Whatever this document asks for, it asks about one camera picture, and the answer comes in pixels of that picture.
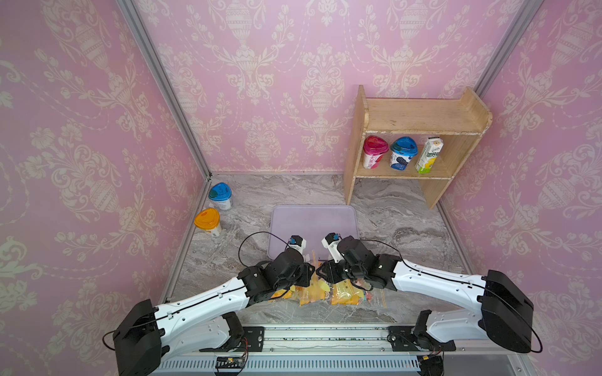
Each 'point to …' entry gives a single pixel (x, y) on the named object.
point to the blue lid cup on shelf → (402, 150)
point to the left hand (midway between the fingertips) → (316, 272)
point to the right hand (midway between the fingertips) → (319, 272)
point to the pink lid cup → (374, 148)
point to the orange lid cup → (208, 219)
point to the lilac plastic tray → (313, 223)
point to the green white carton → (429, 155)
